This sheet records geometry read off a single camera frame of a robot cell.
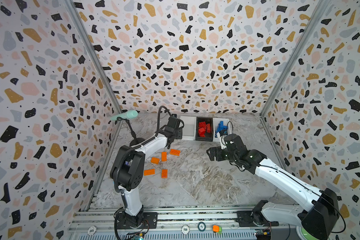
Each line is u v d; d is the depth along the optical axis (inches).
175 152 38.6
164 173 34.6
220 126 43.0
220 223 29.1
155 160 36.7
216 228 27.2
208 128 43.2
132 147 19.9
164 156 38.3
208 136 41.6
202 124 43.2
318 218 15.2
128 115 29.4
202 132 41.5
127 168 18.9
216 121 46.0
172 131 29.0
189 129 44.3
